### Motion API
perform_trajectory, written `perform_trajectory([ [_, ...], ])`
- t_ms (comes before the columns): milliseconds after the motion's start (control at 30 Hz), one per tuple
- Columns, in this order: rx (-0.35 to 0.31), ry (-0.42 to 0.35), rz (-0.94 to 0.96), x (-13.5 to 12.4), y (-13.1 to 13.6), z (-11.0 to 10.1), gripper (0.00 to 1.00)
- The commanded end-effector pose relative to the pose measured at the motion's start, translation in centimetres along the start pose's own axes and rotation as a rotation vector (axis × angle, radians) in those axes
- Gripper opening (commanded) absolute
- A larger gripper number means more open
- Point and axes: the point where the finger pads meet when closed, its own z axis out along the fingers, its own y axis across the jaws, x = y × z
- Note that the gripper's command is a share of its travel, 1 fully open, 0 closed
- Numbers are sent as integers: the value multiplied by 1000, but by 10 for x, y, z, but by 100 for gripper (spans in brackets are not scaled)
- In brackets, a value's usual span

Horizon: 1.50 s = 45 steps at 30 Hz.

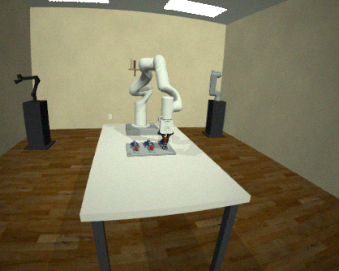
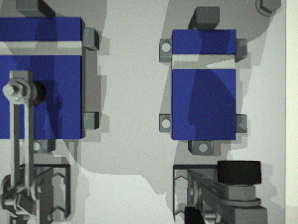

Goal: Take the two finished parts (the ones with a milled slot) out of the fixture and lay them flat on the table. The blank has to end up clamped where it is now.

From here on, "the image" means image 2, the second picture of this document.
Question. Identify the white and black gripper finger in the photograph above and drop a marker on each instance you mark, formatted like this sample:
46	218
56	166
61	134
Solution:
193	216

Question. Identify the light grey fixture plate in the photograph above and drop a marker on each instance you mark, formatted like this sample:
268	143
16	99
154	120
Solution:
122	172

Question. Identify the blue rectangular block with slot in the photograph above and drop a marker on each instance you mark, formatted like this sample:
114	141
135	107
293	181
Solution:
52	48
203	85

